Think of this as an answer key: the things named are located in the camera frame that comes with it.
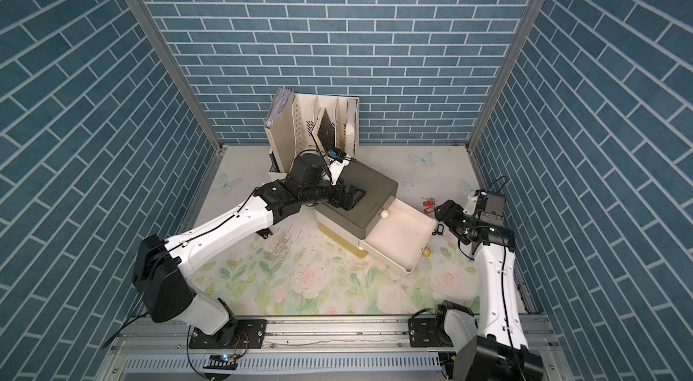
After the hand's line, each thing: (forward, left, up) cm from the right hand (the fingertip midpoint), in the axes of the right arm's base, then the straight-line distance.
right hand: (447, 215), depth 80 cm
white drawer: (-2, +13, -10) cm, 17 cm away
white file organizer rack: (+30, +56, +3) cm, 63 cm away
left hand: (+1, +26, +8) cm, 27 cm away
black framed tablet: (+35, +43, 0) cm, 55 cm away
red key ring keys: (+15, +1, -16) cm, 22 cm away
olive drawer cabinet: (-9, +28, +4) cm, 30 cm away
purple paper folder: (+33, +57, +15) cm, 68 cm away
